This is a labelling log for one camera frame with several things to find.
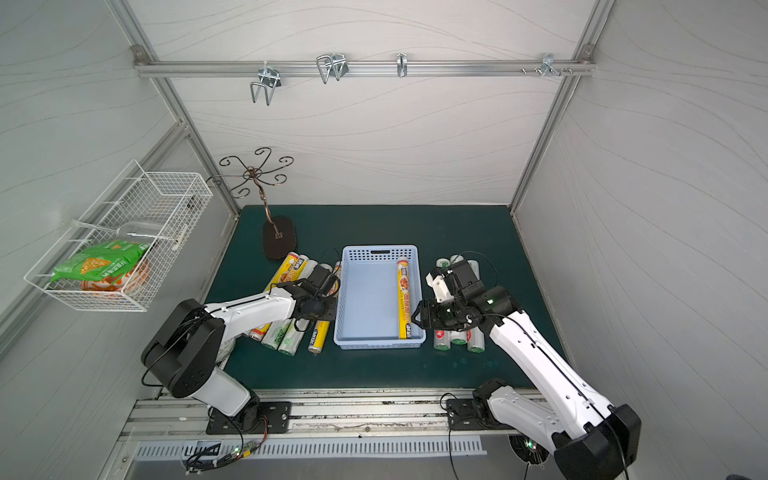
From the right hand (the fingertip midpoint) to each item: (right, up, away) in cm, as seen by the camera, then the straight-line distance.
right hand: (422, 317), depth 74 cm
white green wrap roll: (-40, -7, +10) cm, 42 cm away
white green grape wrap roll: (+7, -9, +9) cm, 15 cm away
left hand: (-26, -3, +16) cm, 31 cm away
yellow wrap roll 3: (-28, -6, +12) cm, 31 cm away
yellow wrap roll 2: (-42, +9, +24) cm, 49 cm away
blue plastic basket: (-15, -3, +18) cm, 24 cm away
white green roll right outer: (+16, -8, +10) cm, 20 cm away
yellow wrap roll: (-42, +10, +24) cm, 49 cm away
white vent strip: (0, -30, -4) cm, 30 cm away
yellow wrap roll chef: (-4, +1, +16) cm, 17 cm away
